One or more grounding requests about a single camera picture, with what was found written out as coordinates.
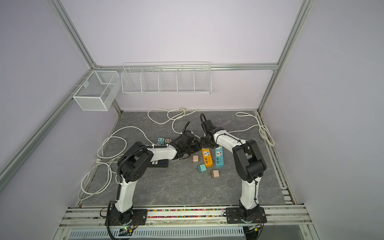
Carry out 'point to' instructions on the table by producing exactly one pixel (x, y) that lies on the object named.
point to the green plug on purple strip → (161, 141)
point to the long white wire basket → (170, 78)
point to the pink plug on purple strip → (168, 140)
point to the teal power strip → (219, 157)
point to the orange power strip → (207, 157)
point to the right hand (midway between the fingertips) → (206, 144)
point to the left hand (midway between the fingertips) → (204, 147)
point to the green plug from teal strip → (202, 168)
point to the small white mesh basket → (99, 91)
